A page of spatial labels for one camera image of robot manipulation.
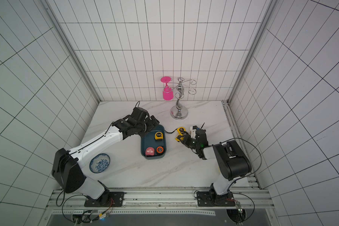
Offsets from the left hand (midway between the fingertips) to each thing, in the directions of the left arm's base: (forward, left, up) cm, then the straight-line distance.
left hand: (153, 128), depth 82 cm
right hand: (+1, -13, -13) cm, 19 cm away
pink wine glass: (+32, -8, 0) cm, 33 cm away
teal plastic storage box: (-2, +1, -17) cm, 17 cm away
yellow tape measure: (+8, -18, -15) cm, 24 cm away
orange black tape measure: (-8, -4, -14) cm, 16 cm away
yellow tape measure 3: (+3, -2, -15) cm, 15 cm away
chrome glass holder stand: (+26, -17, -16) cm, 35 cm away
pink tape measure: (-8, +3, -16) cm, 18 cm away
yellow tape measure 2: (-1, -18, -11) cm, 21 cm away
